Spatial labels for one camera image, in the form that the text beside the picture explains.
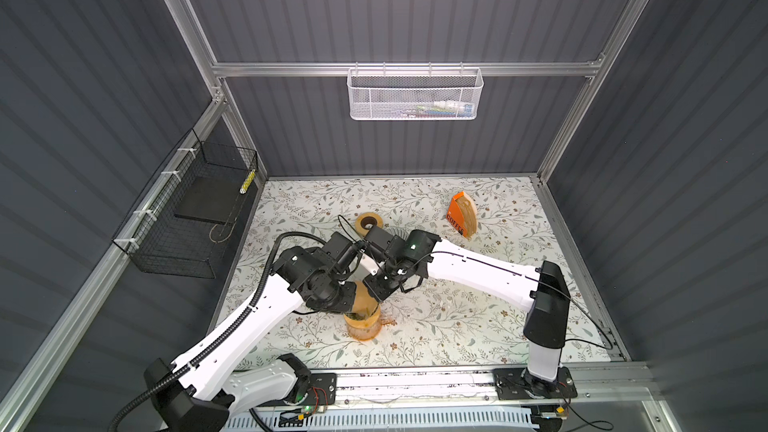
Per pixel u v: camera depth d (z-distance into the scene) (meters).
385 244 0.58
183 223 0.72
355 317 0.78
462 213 0.98
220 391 0.41
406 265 0.53
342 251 0.55
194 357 0.39
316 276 0.48
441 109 0.92
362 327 0.75
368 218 1.06
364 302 0.77
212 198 0.74
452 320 0.85
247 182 0.82
